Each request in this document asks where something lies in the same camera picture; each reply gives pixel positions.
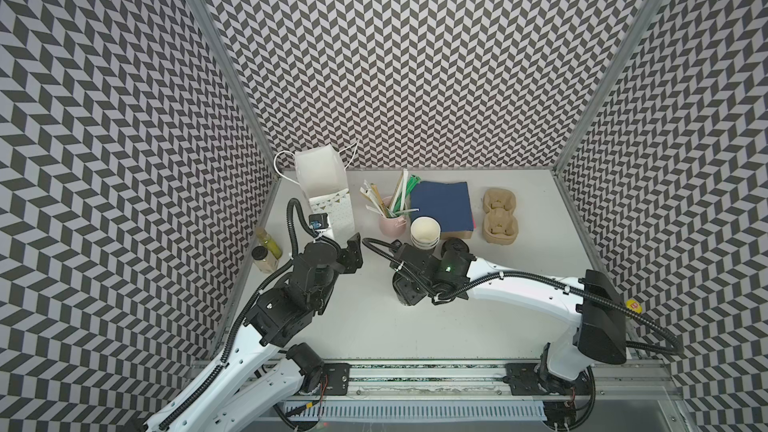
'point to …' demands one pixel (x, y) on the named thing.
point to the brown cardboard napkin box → (466, 234)
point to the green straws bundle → (401, 203)
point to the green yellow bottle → (269, 242)
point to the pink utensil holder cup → (392, 226)
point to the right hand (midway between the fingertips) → (412, 286)
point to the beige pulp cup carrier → (500, 224)
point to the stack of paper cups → (425, 231)
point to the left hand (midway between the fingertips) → (346, 240)
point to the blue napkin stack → (449, 203)
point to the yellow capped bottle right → (633, 305)
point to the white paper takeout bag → (322, 174)
